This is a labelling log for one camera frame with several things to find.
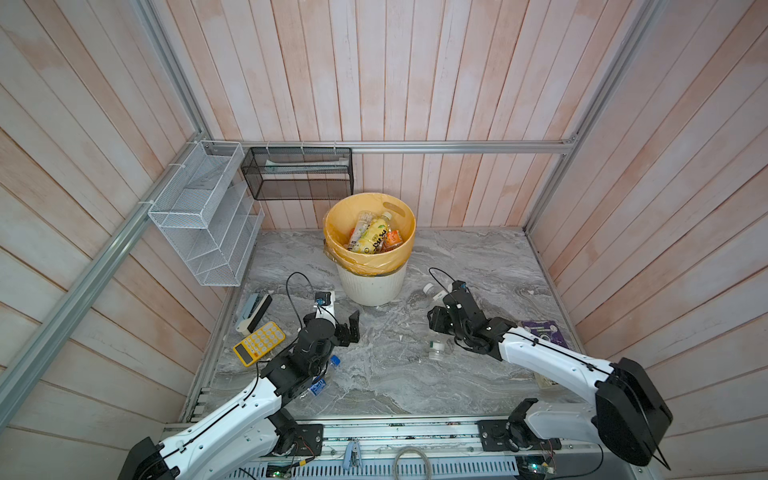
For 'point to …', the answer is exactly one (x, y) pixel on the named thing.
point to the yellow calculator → (258, 343)
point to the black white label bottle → (362, 224)
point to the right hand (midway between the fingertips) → (433, 315)
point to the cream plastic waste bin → (372, 290)
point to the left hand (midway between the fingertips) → (343, 317)
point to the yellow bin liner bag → (339, 219)
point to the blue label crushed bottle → (320, 381)
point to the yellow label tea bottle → (373, 235)
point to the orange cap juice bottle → (393, 240)
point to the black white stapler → (254, 312)
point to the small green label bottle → (436, 350)
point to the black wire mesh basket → (298, 173)
